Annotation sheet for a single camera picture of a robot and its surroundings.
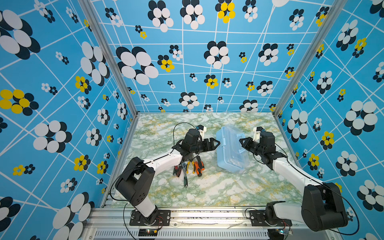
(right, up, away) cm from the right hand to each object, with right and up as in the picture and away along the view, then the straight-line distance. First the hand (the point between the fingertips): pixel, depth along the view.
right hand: (241, 140), depth 88 cm
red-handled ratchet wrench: (-38, -18, -1) cm, 42 cm away
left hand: (-15, -1, -5) cm, 16 cm away
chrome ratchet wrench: (-34, -16, +3) cm, 38 cm away
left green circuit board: (-50, -44, -16) cm, 69 cm away
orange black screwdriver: (-25, -16, +1) cm, 29 cm away
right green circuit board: (+12, -42, -18) cm, 48 cm away
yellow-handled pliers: (-29, -14, +4) cm, 32 cm away
